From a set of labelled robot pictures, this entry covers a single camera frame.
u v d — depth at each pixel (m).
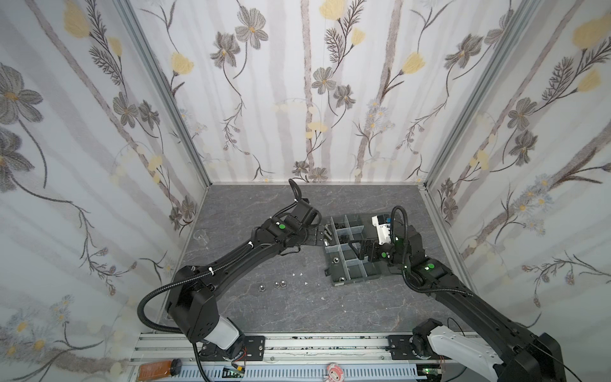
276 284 0.88
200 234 0.96
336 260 0.93
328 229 1.01
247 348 0.73
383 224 0.69
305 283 0.88
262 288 0.86
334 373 0.67
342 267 0.91
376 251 0.69
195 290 0.45
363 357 0.73
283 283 0.88
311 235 0.72
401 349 0.73
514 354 0.40
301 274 0.91
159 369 0.67
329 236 1.00
